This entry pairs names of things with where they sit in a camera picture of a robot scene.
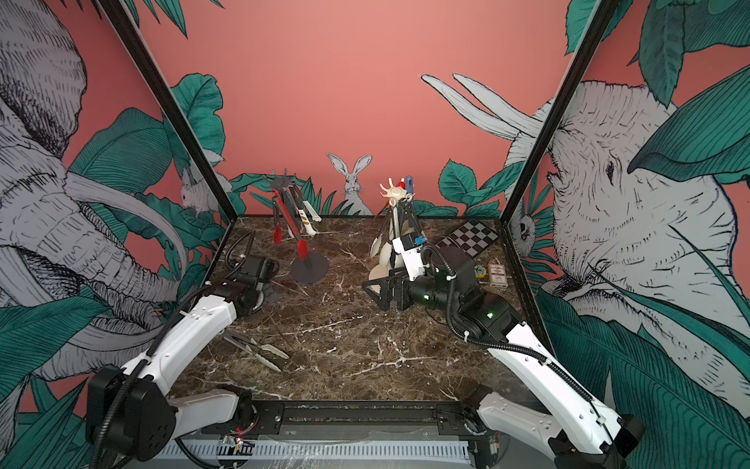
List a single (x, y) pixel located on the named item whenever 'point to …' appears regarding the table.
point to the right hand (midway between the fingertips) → (374, 276)
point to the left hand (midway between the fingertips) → (264, 290)
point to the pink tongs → (290, 231)
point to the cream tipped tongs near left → (267, 354)
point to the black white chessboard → (473, 237)
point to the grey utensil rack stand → (311, 267)
